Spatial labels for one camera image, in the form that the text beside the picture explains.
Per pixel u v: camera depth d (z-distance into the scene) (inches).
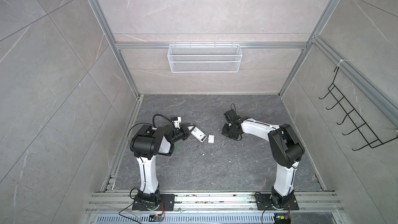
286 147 20.2
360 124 25.1
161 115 35.5
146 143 21.5
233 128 28.3
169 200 28.9
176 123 35.8
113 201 29.5
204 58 39.7
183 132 33.9
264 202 28.8
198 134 36.1
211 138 37.5
